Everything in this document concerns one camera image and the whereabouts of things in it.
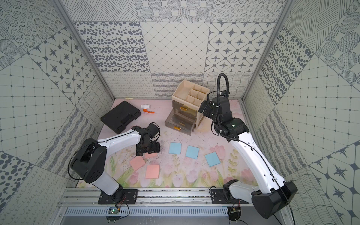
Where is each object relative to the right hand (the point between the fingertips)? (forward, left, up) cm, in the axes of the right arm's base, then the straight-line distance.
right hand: (208, 108), depth 73 cm
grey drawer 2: (+6, +7, -27) cm, 29 cm away
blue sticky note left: (-7, +20, -33) cm, 40 cm away
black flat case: (+15, +63, -26) cm, 70 cm away
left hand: (-14, +31, -28) cm, 44 cm away
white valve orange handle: (+26, +46, -28) cm, 60 cm away
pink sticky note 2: (-18, +43, -31) cm, 56 cm away
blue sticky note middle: (-10, +8, -32) cm, 35 cm away
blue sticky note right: (-15, -5, -33) cm, 37 cm away
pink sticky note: (-14, +37, -30) cm, 50 cm away
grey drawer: (+9, +14, -11) cm, 21 cm away
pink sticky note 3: (-23, +32, -31) cm, 51 cm away
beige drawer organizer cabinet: (+17, +9, -6) cm, 21 cm away
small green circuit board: (-43, +50, -33) cm, 73 cm away
